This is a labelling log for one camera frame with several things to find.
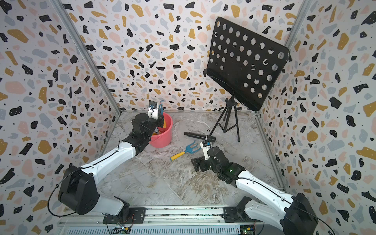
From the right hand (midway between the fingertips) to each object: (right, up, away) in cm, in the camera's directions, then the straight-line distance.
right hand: (198, 158), depth 79 cm
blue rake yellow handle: (-7, +1, +21) cm, 22 cm away
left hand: (-21, +27, 0) cm, 34 cm away
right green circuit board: (+24, -33, -7) cm, 42 cm away
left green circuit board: (-38, -33, -8) cm, 51 cm away
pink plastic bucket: (-21, +10, +6) cm, 24 cm away
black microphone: (+8, +8, +23) cm, 26 cm away
